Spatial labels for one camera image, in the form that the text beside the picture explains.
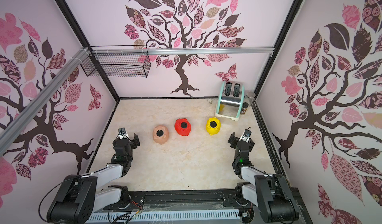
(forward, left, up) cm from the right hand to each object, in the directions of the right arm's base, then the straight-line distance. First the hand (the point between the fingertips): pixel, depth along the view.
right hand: (243, 134), depth 87 cm
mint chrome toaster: (+21, +5, +7) cm, 23 cm away
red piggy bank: (+4, +38, -1) cm, 38 cm away
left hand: (0, +69, -2) cm, 69 cm away
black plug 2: (+9, +17, -2) cm, 19 cm away
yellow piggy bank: (+6, +17, -5) cm, 19 cm away
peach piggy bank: (-1, +50, -4) cm, 51 cm away
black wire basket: (+42, +76, +25) cm, 90 cm away
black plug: (+8, +36, -1) cm, 37 cm away
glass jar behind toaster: (+28, -10, +3) cm, 30 cm away
